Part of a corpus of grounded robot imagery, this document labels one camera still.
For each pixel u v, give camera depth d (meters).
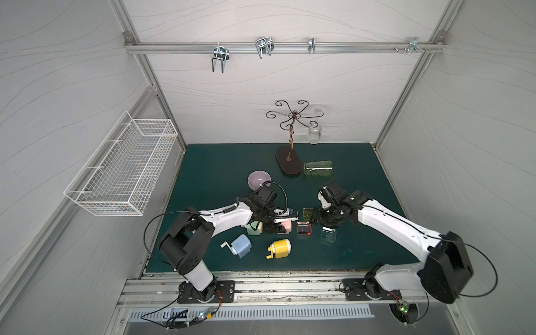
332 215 0.69
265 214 0.73
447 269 0.41
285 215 0.74
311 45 0.78
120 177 0.68
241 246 0.78
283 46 0.78
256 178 0.99
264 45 0.76
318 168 1.04
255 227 0.77
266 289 0.75
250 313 0.70
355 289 0.73
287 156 1.12
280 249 0.76
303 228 0.89
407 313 0.72
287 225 0.82
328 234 0.87
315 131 0.98
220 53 0.79
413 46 0.77
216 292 0.73
